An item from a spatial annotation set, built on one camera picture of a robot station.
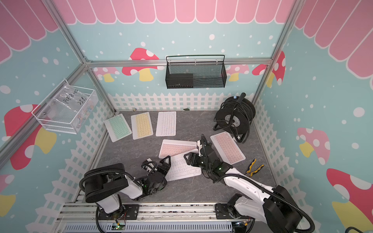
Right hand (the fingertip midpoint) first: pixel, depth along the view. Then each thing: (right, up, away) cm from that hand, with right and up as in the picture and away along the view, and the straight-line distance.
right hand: (186, 157), depth 81 cm
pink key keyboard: (-13, +3, +18) cm, 22 cm away
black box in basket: (-5, +46, +9) cm, 47 cm away
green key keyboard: (-53, +16, +28) cm, 62 cm away
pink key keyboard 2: (+27, +2, +18) cm, 33 cm away
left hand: (-10, -6, +7) cm, 13 cm away
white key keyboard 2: (-4, -8, +3) cm, 9 cm away
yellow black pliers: (+39, -11, +6) cm, 41 cm away
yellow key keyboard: (-36, +17, +31) cm, 50 cm away
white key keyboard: (-17, +18, +29) cm, 38 cm away
